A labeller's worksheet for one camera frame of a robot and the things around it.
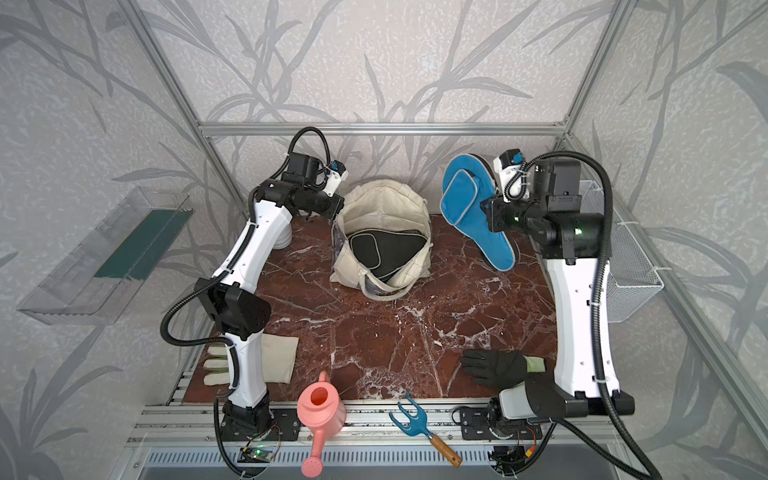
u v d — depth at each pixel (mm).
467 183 630
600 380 365
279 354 826
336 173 752
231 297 496
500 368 819
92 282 639
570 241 385
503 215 542
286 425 737
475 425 728
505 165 525
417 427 740
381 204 971
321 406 666
